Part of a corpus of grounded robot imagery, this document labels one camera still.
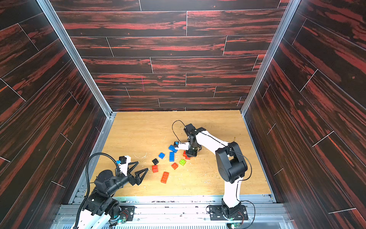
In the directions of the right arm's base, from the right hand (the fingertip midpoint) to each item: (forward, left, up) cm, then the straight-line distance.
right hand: (193, 150), depth 95 cm
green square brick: (-8, +7, -1) cm, 11 cm away
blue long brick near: (-5, +15, -1) cm, 15 cm away
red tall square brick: (-14, +24, +1) cm, 28 cm away
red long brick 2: (-19, +18, -2) cm, 26 cm away
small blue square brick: (-4, +21, -1) cm, 22 cm away
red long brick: (-4, +6, +2) cm, 8 cm away
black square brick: (-9, +25, -1) cm, 27 cm away
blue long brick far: (+2, +15, -2) cm, 15 cm away
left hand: (-18, +28, +12) cm, 35 cm away
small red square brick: (-11, +12, -1) cm, 17 cm away
